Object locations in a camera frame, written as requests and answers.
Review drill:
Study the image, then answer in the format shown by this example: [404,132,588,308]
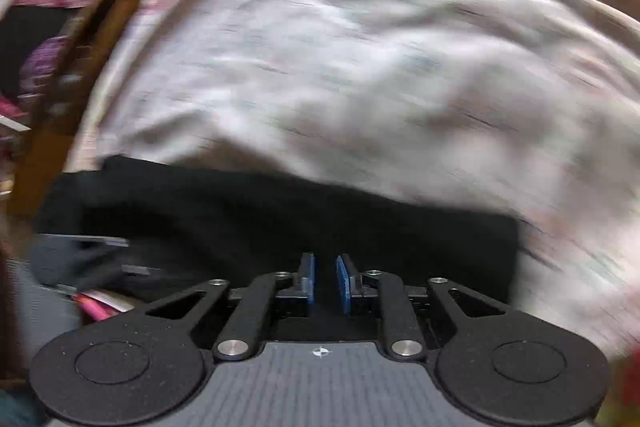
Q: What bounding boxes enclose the black pants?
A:
[32,154,522,344]

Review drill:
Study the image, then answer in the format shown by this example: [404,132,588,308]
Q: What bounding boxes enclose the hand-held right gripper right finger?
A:
[334,254,507,361]

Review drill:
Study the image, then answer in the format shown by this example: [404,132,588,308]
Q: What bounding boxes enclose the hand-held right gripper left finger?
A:
[145,252,317,362]

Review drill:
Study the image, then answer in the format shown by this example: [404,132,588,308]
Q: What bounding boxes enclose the white floral bed sheet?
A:
[65,0,640,358]

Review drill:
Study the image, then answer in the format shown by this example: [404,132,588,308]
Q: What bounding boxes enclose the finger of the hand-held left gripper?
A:
[31,232,132,253]

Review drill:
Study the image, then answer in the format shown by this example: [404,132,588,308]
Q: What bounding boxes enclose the black television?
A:
[0,6,77,94]

